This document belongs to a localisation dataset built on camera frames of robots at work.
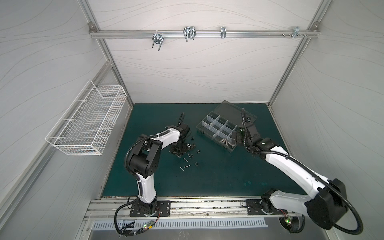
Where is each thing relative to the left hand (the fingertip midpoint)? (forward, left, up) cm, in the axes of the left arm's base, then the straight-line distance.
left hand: (182, 151), depth 94 cm
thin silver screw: (-11, -1, 0) cm, 11 cm away
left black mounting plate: (-32, +7, 0) cm, 32 cm away
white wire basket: (-3, +43, +31) cm, 53 cm away
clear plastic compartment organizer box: (+18, -26, +5) cm, 32 cm away
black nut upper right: (+10, -6, -1) cm, 12 cm away
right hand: (+5, -36, +18) cm, 41 cm away
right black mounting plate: (-30, -39, +1) cm, 49 cm away
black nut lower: (-8, -9, +1) cm, 12 cm away
